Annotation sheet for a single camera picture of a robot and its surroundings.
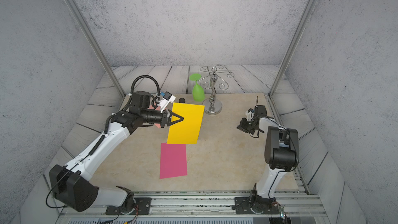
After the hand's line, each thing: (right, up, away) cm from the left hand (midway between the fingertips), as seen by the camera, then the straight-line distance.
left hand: (183, 119), depth 69 cm
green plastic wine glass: (+6, +15, +27) cm, 32 cm away
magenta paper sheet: (-8, -25, +19) cm, 33 cm away
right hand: (+31, -6, +27) cm, 42 cm away
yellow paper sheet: (+1, -5, +2) cm, 6 cm away
